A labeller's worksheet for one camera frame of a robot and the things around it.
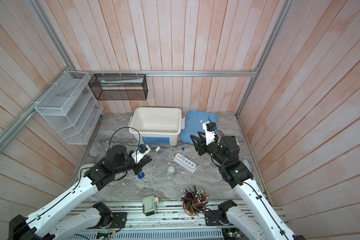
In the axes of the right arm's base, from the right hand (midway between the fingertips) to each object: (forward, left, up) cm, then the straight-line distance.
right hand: (194, 134), depth 68 cm
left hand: (-7, +23, -13) cm, 27 cm away
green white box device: (-25, +22, -27) cm, 43 cm away
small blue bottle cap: (-8, +30, -31) cm, 44 cm away
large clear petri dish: (-9, +5, -33) cm, 34 cm away
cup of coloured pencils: (-25, 0, -18) cm, 31 cm away
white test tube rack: (-1, +3, -29) cm, 29 cm away
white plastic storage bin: (+33, +26, -34) cm, 55 cm away
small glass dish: (-4, +12, -31) cm, 33 cm away
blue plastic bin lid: (+33, -3, -31) cm, 45 cm away
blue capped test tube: (+2, +5, -21) cm, 22 cm away
